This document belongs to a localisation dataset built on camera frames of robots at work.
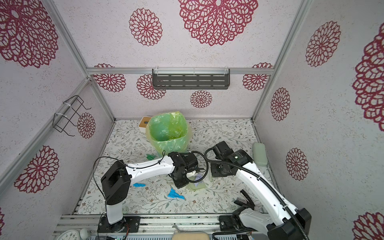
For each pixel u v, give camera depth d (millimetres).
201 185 861
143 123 1126
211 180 833
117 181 500
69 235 674
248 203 795
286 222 376
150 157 977
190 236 674
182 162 613
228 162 495
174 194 834
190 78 930
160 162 557
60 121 727
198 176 815
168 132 977
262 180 442
